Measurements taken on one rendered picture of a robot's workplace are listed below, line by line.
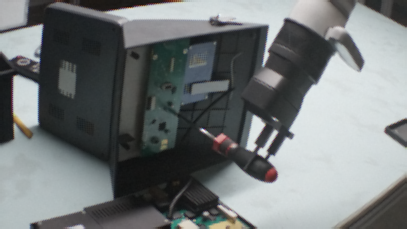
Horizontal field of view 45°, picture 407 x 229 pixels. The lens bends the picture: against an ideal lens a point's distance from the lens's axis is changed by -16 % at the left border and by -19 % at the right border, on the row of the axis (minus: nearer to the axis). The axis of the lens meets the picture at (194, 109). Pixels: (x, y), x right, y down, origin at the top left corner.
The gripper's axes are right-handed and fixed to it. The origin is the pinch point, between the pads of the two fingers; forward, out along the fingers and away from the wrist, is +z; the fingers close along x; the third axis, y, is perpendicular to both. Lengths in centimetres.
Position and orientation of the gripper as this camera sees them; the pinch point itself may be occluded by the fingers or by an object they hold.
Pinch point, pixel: (250, 171)
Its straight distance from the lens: 67.2
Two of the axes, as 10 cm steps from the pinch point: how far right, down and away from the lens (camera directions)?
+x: -5.3, -3.4, -7.8
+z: -5.4, 8.4, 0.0
